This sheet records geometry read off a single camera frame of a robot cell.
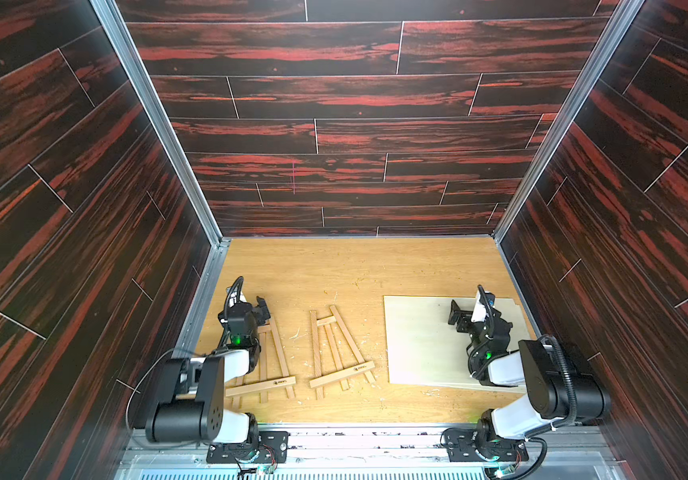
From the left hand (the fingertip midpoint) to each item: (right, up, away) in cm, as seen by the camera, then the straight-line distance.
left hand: (247, 301), depth 92 cm
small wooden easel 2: (+30, -20, -9) cm, 37 cm away
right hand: (+72, 0, -1) cm, 72 cm away
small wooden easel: (+8, -21, -12) cm, 26 cm away
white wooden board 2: (+55, -14, -2) cm, 57 cm away
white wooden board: (+61, -22, -6) cm, 65 cm away
